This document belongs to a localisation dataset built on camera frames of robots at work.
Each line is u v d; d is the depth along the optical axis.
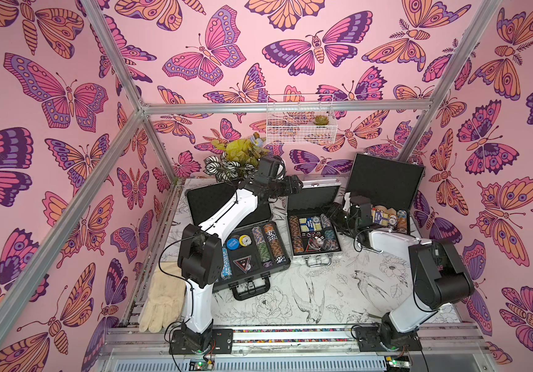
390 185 1.00
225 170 0.92
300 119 0.95
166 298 0.81
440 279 0.47
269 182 0.69
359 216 0.73
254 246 0.90
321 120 0.92
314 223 1.00
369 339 0.73
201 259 0.50
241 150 1.02
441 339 0.75
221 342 0.73
